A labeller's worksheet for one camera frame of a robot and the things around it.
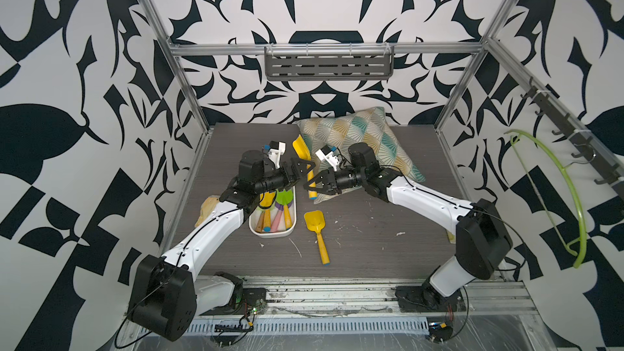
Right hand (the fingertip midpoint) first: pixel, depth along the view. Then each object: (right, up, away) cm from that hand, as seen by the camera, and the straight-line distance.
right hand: (309, 187), depth 73 cm
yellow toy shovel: (+2, -15, +16) cm, 22 cm away
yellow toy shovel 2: (-2, +11, +3) cm, 11 cm away
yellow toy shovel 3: (-17, -8, +23) cm, 30 cm away
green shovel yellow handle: (-10, -7, +22) cm, 26 cm away
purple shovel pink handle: (-12, -13, +16) cm, 24 cm away
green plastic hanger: (+64, -12, -12) cm, 67 cm away
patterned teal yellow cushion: (+24, +21, +26) cm, 41 cm away
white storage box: (-20, -14, +16) cm, 29 cm away
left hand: (-1, +6, +2) cm, 7 cm away
